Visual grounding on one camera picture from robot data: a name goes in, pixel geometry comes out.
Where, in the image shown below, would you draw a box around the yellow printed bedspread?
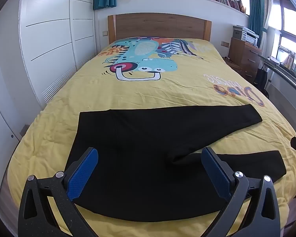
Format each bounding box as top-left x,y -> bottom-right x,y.
6,37 -> 296,237

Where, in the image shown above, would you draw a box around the wooden headboard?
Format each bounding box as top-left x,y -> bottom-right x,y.
108,12 -> 212,45

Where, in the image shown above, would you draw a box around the wooden dresser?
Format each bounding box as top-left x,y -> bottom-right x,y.
228,38 -> 263,82

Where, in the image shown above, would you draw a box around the black bag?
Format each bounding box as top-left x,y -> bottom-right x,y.
253,67 -> 269,90

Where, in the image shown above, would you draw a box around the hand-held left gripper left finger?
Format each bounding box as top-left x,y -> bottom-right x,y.
18,147 -> 99,237

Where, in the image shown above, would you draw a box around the white wardrobe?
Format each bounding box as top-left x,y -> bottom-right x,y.
0,0 -> 97,203

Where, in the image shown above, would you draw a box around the window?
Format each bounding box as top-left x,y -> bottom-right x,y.
269,0 -> 296,76

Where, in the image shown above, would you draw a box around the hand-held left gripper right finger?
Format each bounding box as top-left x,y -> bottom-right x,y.
201,147 -> 282,237

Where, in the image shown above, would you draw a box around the white printer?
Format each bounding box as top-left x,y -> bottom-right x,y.
240,28 -> 259,46

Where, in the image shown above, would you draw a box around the black pants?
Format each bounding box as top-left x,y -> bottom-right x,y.
64,104 -> 287,223

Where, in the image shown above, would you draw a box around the glass desk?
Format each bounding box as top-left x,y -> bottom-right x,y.
259,54 -> 296,93

